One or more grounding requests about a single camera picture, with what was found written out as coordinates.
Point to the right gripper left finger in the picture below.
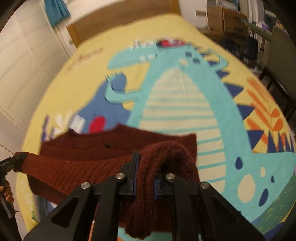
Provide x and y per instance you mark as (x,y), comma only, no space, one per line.
(90,212)

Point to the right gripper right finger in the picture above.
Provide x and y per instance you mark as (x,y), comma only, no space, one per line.
(200,212)

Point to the dark red knit sweater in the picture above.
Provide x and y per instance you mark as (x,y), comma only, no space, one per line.
(72,159)

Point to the person's left hand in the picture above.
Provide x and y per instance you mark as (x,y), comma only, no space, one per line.
(5,190)

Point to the white wardrobe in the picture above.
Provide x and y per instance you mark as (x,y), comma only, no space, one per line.
(31,56)

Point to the yellow dinosaur bedspread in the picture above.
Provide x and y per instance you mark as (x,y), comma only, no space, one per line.
(162,75)

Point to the grey chair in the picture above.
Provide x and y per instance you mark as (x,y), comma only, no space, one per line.
(280,68)

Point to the teal curtain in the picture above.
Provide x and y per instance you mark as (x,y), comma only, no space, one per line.
(56,11)

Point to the dark bag on floor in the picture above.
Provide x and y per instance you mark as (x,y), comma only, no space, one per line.
(250,50)

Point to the wooden headboard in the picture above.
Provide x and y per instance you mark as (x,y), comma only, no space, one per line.
(117,14)

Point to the wooden nightstand drawers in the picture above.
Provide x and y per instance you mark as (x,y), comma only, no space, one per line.
(222,20)

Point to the cluttered desk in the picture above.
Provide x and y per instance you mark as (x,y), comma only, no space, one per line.
(262,29)

